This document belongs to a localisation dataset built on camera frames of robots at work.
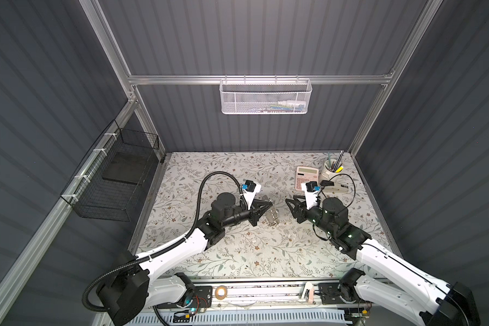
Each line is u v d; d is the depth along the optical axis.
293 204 0.70
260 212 0.69
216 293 0.74
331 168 1.03
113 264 0.43
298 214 0.68
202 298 0.72
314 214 0.66
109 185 0.72
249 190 0.64
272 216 0.72
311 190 0.64
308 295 0.73
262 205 0.68
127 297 0.40
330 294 0.73
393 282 0.49
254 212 0.64
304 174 1.08
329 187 1.01
